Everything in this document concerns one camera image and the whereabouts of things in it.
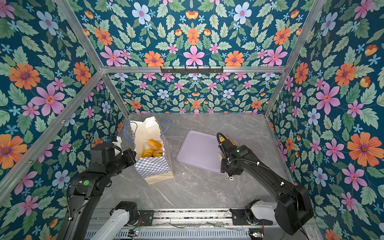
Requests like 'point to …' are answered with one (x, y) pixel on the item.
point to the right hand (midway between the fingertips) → (226, 169)
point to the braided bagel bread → (157, 153)
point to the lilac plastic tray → (200, 150)
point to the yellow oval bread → (148, 153)
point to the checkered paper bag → (153, 162)
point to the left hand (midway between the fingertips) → (138, 149)
